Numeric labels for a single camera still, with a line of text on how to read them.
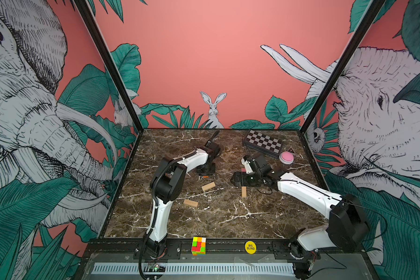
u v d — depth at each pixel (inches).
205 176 38.3
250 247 29.5
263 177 25.0
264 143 43.5
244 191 36.4
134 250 28.9
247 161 27.5
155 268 27.6
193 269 27.6
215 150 32.6
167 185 21.5
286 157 41.2
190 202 34.6
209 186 36.6
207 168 33.8
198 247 27.7
